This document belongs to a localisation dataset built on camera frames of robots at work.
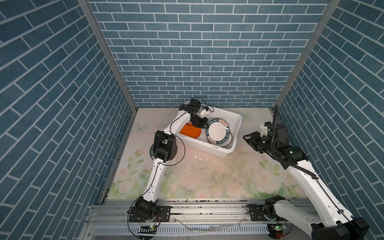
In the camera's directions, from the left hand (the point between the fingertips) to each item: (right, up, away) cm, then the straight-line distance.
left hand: (208, 126), depth 99 cm
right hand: (+16, -4, -24) cm, 29 cm away
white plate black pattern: (+12, -11, +1) cm, 17 cm away
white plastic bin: (+18, +5, +3) cm, 19 cm away
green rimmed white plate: (+7, -4, +4) cm, 9 cm away
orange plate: (-11, -4, 0) cm, 12 cm away
